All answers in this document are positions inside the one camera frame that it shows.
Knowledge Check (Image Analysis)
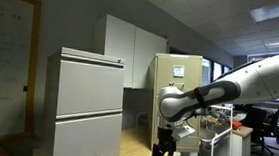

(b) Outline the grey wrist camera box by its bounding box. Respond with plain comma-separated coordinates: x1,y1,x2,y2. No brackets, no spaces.
171,123,197,144

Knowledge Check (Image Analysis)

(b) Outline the wood framed whiteboard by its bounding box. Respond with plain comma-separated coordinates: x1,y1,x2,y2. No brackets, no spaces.
0,0,43,142

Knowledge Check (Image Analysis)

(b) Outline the white wall cabinet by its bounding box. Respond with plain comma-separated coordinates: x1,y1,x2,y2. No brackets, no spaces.
90,12,170,92

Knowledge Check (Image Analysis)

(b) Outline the steel sink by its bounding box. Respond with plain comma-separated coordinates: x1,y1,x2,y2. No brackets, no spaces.
197,127,226,153

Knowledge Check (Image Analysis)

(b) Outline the white paper label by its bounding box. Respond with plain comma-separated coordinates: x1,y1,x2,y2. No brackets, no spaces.
172,64,186,78

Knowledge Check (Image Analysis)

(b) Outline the white tube frame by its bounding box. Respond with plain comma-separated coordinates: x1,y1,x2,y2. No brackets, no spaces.
209,105,235,156

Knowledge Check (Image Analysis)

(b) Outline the beige cabinet upper drawer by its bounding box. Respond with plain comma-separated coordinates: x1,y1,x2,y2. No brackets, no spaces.
154,54,204,94

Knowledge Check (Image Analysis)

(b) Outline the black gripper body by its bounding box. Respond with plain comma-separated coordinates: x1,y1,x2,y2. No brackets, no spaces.
155,125,179,153

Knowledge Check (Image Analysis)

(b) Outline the grey cabinet drawer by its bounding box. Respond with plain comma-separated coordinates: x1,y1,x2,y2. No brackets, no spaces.
55,59,128,122
52,108,124,156

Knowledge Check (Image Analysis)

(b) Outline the grey cabinet upper drawer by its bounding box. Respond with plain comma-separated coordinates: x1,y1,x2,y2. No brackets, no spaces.
55,59,128,122

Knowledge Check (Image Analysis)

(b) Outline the cluttered office desk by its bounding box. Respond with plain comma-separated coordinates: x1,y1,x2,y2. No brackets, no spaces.
202,104,249,130

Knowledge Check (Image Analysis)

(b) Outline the grey cabinet lower drawer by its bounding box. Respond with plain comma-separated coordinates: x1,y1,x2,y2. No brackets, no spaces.
52,108,124,156

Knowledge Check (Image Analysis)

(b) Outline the beige metal filing cabinet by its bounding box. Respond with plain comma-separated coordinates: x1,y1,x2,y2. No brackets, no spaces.
142,51,207,155

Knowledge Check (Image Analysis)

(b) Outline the metal drawer handle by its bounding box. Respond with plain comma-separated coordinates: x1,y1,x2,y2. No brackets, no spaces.
173,82,186,91

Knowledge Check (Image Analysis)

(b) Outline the red box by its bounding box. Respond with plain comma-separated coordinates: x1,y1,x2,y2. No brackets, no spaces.
231,118,244,130

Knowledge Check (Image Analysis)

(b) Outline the office window row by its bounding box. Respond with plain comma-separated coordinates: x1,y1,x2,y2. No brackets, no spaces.
200,58,234,89

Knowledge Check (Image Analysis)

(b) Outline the grey lateral file cabinet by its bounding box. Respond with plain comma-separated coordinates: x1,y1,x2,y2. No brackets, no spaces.
39,45,129,156

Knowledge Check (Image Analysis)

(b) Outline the black office chair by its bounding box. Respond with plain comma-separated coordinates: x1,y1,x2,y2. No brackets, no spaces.
263,107,279,156
240,106,270,156

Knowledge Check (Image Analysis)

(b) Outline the white base cabinet wood top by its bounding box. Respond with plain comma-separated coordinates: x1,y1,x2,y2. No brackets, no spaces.
228,124,255,156

